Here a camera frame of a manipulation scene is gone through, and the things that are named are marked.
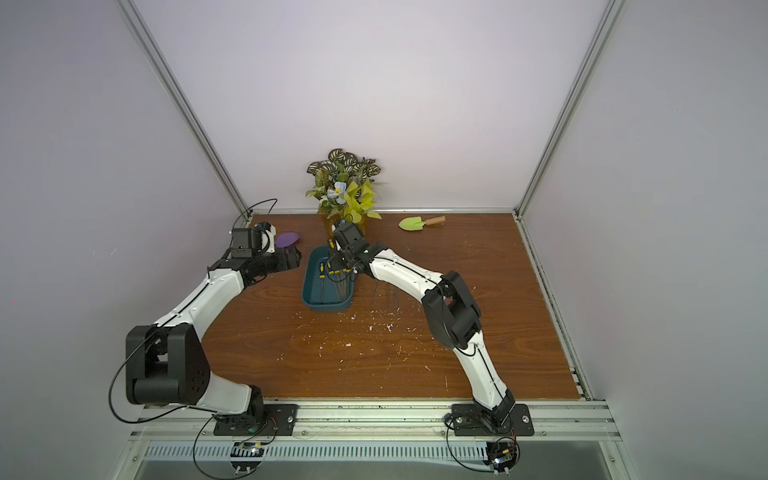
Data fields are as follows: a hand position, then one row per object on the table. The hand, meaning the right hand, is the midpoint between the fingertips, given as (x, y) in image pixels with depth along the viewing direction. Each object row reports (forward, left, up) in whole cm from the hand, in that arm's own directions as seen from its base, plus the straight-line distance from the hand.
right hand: (335, 249), depth 91 cm
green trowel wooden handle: (+25, -26, -15) cm, 39 cm away
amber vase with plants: (+14, -2, +12) cm, 19 cm away
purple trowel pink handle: (+14, +23, -13) cm, 30 cm away
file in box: (-2, +7, -13) cm, 15 cm away
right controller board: (-50, -45, -17) cm, 69 cm away
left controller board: (-52, +17, -17) cm, 57 cm away
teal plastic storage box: (-6, +5, -14) cm, 16 cm away
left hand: (-2, +14, 0) cm, 14 cm away
